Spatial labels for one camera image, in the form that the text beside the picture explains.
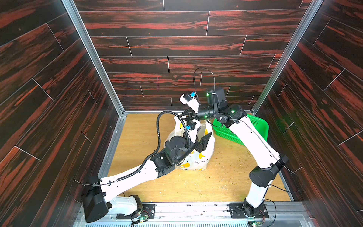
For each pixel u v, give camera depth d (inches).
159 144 23.0
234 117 18.8
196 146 22.7
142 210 28.9
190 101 21.6
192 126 20.6
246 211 25.8
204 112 22.3
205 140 22.2
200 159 28.2
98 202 14.9
